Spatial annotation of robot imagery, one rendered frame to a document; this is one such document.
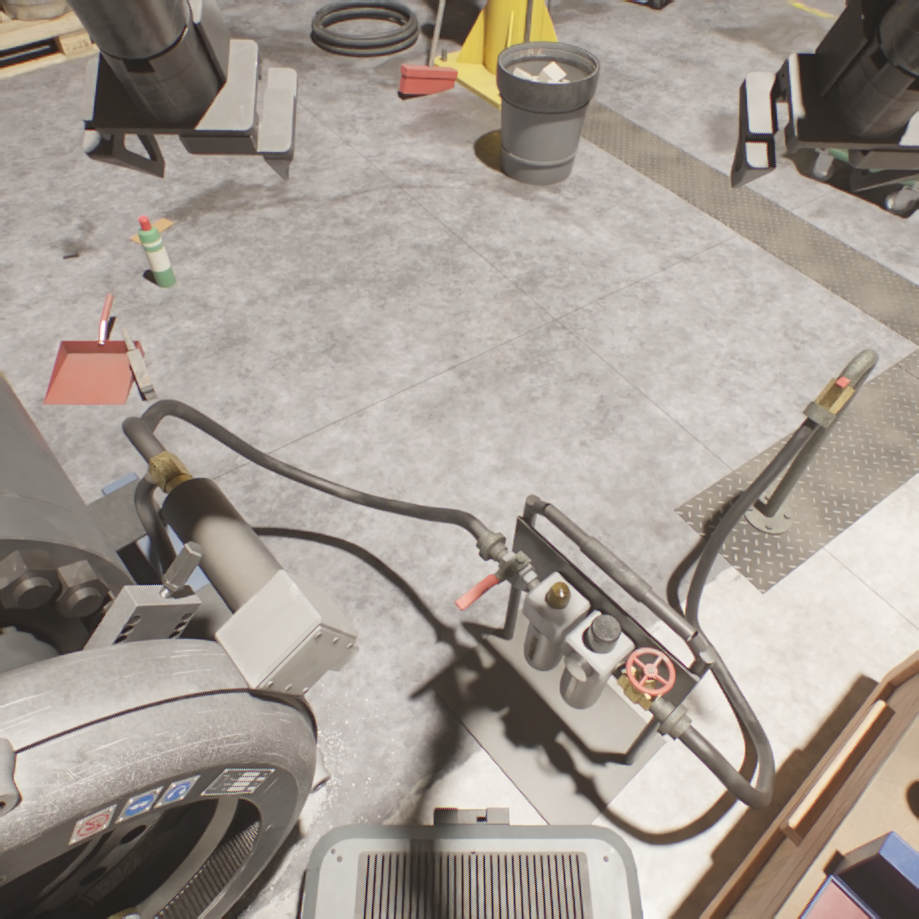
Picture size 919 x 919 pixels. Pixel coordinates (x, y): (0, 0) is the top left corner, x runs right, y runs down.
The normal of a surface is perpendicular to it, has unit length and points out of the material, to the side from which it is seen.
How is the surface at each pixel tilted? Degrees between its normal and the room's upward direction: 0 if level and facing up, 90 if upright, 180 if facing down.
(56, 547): 90
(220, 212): 0
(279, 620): 22
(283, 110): 30
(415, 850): 0
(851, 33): 90
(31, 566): 49
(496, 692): 0
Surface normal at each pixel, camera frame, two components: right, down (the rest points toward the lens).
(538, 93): -0.27, 0.77
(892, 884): -0.75, 0.43
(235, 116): 0.02, -0.15
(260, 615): -0.27, -0.39
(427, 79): 0.57, 0.65
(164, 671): 0.57, -0.79
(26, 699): 0.41, -0.78
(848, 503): 0.02, -0.62
